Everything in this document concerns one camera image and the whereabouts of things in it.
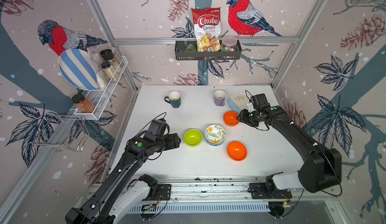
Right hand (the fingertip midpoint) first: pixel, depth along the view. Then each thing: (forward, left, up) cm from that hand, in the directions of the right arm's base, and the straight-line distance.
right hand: (239, 117), depth 85 cm
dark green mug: (+18, +42, -6) cm, 46 cm away
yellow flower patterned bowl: (-6, +13, -11) cm, 18 cm away
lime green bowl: (-8, +27, -12) cm, 30 cm away
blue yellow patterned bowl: (-13, +14, -9) cm, 21 cm away
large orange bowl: (-15, +1, -12) cm, 19 cm away
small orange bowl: (+7, +3, -12) cm, 14 cm away
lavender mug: (+22, +9, -7) cm, 25 cm away
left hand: (-15, +34, +3) cm, 37 cm away
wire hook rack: (-23, +75, +21) cm, 82 cm away
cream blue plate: (+24, -5, -14) cm, 28 cm away
